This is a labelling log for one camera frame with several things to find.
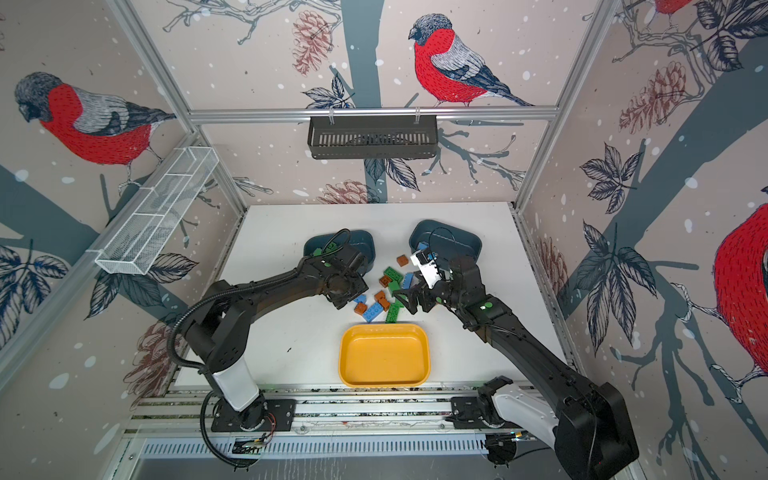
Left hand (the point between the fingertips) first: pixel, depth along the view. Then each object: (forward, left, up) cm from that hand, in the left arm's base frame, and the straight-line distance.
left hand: (362, 293), depth 89 cm
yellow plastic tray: (-17, -7, -6) cm, 19 cm away
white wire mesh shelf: (+12, +53, +24) cm, 60 cm away
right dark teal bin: (+24, -29, -5) cm, 38 cm away
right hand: (-4, -13, +12) cm, 18 cm away
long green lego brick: (-4, -9, -4) cm, 11 cm away
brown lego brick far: (+16, -13, -5) cm, 21 cm away
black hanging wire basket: (+50, -3, +23) cm, 55 cm away
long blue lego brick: (-4, -3, -4) cm, 7 cm away
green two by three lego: (+10, -10, -6) cm, 15 cm away
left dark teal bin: (+21, +1, -1) cm, 21 cm away
